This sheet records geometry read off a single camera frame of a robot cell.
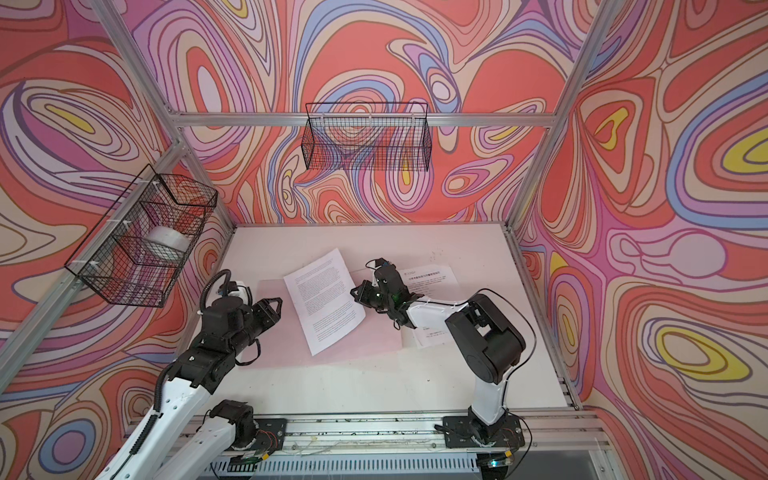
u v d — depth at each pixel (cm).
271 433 73
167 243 72
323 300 92
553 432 75
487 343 49
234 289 68
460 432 73
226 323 56
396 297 72
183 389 49
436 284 103
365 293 80
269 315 67
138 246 69
